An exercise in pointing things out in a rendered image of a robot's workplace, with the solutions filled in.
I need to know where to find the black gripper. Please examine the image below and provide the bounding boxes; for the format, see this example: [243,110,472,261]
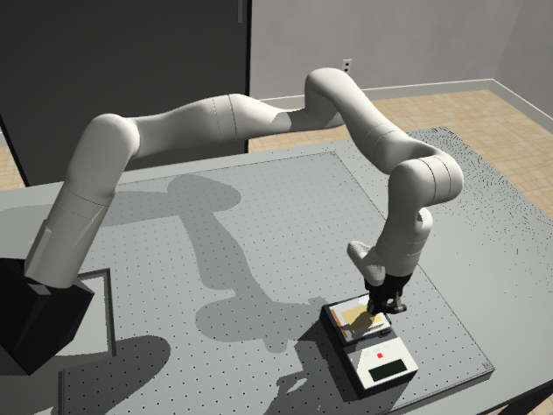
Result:
[364,272,413,315]

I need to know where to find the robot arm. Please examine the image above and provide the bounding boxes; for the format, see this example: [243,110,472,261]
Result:
[24,68,464,288]

